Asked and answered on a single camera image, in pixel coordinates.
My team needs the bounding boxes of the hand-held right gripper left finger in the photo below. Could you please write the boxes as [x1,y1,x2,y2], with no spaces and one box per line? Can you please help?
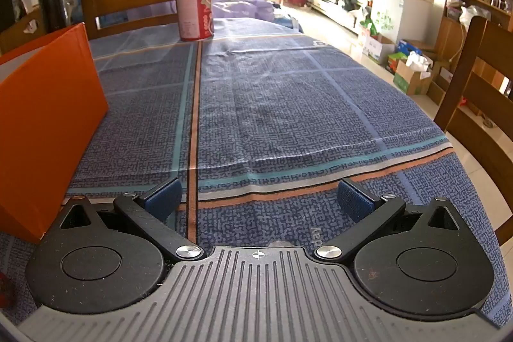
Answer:
[48,177,204,262]

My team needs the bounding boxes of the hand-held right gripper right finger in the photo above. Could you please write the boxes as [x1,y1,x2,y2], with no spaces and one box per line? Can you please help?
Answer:
[313,178,461,263]

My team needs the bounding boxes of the orange cardboard box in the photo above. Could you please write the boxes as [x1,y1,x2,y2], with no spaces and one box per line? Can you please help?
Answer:
[0,22,110,244]

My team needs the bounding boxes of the open cardboard box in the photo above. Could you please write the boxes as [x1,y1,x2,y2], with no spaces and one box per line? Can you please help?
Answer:
[393,59,442,96]

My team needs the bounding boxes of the wooden slatted chair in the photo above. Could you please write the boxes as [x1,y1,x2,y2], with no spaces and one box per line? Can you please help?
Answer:
[433,15,513,247]

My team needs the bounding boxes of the white chest freezer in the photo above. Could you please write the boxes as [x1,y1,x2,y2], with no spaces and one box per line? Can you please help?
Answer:
[370,0,434,45]

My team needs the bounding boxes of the white television stand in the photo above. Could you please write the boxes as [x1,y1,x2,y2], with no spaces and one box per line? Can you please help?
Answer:
[312,0,367,35]

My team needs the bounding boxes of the red canister with yellow lid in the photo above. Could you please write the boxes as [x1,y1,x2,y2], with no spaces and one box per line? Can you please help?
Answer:
[173,0,215,42]

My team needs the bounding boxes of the purple cloth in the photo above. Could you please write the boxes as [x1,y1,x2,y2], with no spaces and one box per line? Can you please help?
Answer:
[212,0,305,33]

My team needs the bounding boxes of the wooden chair with cutout handle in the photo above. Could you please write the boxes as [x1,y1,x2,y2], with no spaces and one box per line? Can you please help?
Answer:
[0,7,46,55]
[81,0,207,41]

